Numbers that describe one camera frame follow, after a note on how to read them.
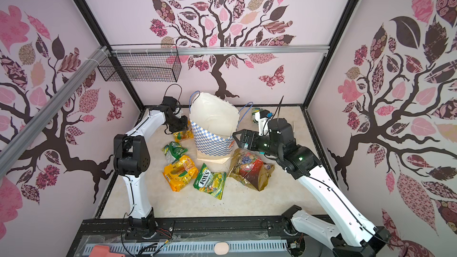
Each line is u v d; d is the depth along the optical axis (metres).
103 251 0.70
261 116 0.60
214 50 0.92
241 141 0.57
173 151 0.92
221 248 0.69
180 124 0.88
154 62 0.95
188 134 0.98
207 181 0.83
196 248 0.70
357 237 0.37
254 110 1.17
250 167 0.85
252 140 0.56
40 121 0.57
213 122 1.07
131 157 0.55
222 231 0.75
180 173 0.85
